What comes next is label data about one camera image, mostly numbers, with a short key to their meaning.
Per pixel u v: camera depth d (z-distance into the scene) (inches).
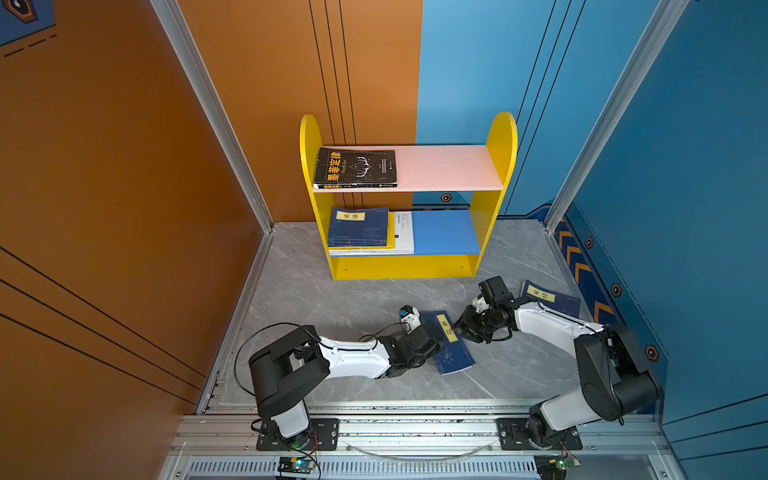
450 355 32.4
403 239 37.2
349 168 29.9
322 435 29.1
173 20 27.5
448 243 37.7
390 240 36.3
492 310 30.6
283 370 18.6
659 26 28.0
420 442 29.0
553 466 27.8
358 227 36.2
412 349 25.4
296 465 27.9
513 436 28.5
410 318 31.1
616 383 17.2
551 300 38.1
